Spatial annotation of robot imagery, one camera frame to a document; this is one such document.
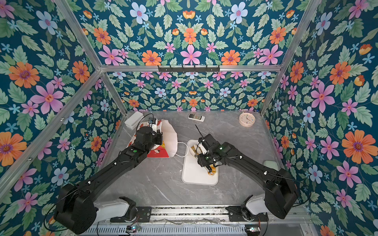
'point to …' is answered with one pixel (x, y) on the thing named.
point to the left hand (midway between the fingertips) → (160, 126)
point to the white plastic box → (134, 121)
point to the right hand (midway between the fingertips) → (200, 160)
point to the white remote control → (196, 117)
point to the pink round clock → (246, 119)
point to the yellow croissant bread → (194, 148)
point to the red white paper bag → (169, 147)
